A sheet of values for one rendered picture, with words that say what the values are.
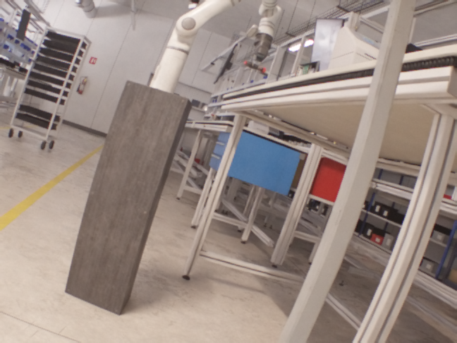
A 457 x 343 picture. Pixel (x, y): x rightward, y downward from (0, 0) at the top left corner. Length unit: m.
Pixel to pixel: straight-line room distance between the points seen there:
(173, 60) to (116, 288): 0.88
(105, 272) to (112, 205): 0.26
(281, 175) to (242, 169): 0.30
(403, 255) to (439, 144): 0.20
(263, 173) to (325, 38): 1.16
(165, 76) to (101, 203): 0.52
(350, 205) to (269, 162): 3.10
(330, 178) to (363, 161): 3.31
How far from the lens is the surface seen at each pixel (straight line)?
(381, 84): 0.58
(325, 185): 3.86
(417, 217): 0.81
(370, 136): 0.57
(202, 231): 2.55
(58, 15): 13.80
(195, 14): 1.81
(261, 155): 3.63
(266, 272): 2.68
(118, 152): 1.71
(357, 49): 1.11
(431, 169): 0.82
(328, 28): 3.52
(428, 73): 0.76
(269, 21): 2.13
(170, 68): 1.78
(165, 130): 1.68
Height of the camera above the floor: 0.72
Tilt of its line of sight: 4 degrees down
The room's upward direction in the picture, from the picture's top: 19 degrees clockwise
